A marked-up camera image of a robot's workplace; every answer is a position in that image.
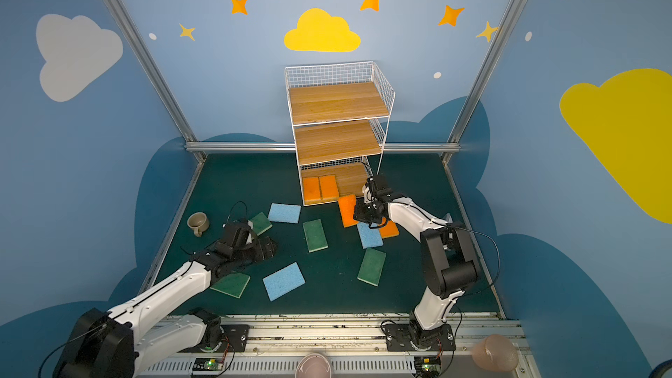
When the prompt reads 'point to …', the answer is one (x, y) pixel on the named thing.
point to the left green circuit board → (206, 364)
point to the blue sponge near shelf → (284, 213)
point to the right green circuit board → (427, 366)
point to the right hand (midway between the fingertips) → (360, 210)
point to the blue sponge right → (370, 238)
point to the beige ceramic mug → (199, 222)
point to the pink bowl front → (313, 365)
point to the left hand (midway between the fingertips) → (269, 245)
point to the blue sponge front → (283, 281)
